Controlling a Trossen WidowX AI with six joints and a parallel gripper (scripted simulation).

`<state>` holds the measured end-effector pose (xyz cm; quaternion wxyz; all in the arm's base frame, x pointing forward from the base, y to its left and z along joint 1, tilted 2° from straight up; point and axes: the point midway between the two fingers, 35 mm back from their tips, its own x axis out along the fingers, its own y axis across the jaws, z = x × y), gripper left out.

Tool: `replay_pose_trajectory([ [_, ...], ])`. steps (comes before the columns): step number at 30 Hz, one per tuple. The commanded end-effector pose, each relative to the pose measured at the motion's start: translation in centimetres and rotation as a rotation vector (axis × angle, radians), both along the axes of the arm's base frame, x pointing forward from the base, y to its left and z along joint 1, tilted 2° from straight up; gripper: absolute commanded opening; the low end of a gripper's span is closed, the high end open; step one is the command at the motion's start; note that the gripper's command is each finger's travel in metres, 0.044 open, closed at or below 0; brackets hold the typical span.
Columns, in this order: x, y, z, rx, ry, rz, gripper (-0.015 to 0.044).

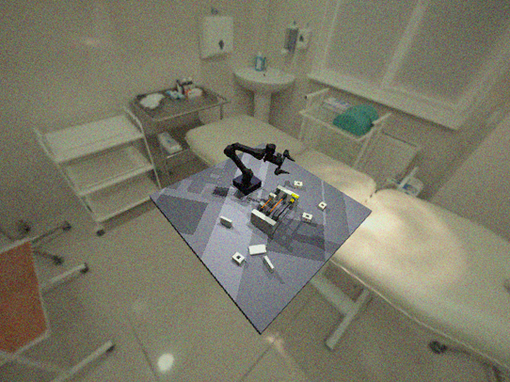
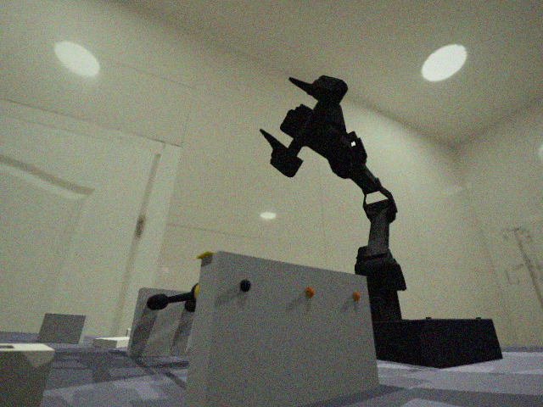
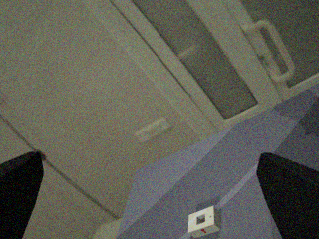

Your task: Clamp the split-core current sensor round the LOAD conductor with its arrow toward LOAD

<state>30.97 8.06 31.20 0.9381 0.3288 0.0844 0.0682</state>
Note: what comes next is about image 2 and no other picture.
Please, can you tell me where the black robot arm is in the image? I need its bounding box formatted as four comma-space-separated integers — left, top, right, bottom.
280, 104, 407, 321

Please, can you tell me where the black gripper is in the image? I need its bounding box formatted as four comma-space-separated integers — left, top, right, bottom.
260, 75, 348, 178

